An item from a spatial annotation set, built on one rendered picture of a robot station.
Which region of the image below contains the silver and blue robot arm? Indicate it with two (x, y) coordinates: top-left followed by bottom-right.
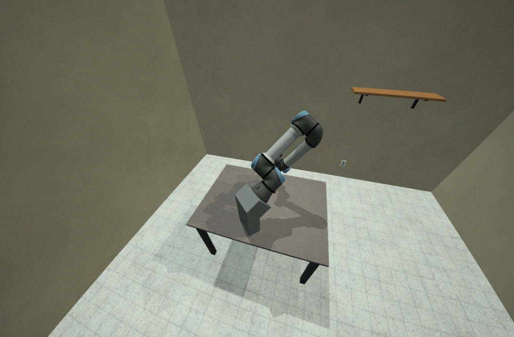
(251, 111), (323, 203)

